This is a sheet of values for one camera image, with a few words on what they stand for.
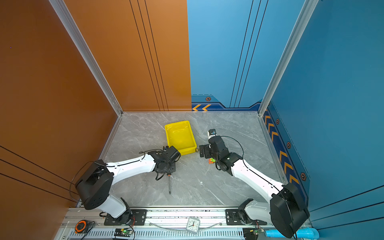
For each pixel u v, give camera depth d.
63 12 0.71
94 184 0.45
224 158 0.61
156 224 0.73
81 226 0.68
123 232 0.71
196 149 0.95
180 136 1.06
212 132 0.72
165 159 0.67
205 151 0.74
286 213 0.39
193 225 0.70
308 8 0.70
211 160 0.91
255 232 0.70
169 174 0.85
